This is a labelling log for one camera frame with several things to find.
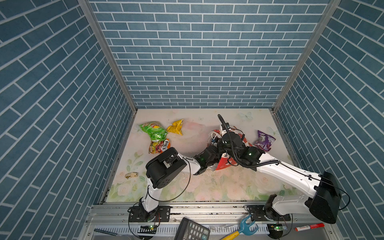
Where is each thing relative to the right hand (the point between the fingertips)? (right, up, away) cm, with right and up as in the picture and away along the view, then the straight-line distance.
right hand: (217, 137), depth 79 cm
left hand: (+8, -11, +11) cm, 17 cm away
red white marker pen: (+43, -41, -10) cm, 60 cm away
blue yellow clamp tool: (+12, -41, -11) cm, 44 cm away
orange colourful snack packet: (-36, -8, +16) cm, 40 cm away
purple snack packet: (+33, -4, +17) cm, 37 cm away
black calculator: (-14, -41, -11) cm, 45 cm away
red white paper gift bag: (+3, -12, -4) cm, 13 cm away
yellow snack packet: (-26, +5, +22) cm, 34 cm away
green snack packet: (-39, +3, +20) cm, 43 cm away
